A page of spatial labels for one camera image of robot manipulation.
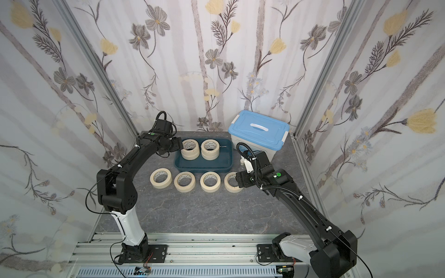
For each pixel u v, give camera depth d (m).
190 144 1.08
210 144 1.08
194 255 0.75
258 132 0.98
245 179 0.67
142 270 0.70
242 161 0.93
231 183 0.95
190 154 1.04
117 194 0.50
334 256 0.37
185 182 0.98
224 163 1.15
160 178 0.98
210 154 1.04
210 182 0.96
